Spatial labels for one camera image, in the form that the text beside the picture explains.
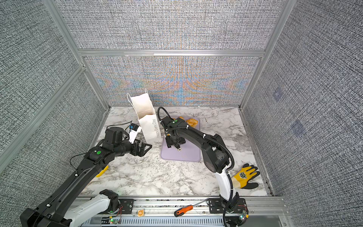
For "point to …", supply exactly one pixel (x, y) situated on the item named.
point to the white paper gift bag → (144, 109)
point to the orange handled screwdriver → (185, 209)
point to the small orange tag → (141, 213)
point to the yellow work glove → (241, 179)
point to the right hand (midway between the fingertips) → (174, 143)
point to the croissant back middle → (182, 117)
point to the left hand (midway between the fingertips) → (145, 143)
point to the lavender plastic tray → (189, 152)
